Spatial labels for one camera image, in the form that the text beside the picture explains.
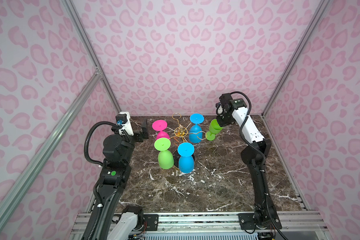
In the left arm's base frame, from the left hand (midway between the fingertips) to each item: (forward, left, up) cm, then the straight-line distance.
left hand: (134, 116), depth 63 cm
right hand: (+18, -46, -25) cm, 55 cm away
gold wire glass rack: (+1, -20, -12) cm, 23 cm away
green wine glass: (-9, -11, -21) cm, 25 cm away
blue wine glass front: (-11, -21, -18) cm, 30 cm away
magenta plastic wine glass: (+4, -9, -11) cm, 15 cm away
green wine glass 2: (+13, -39, -24) cm, 48 cm away
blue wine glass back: (+8, -27, -11) cm, 31 cm away
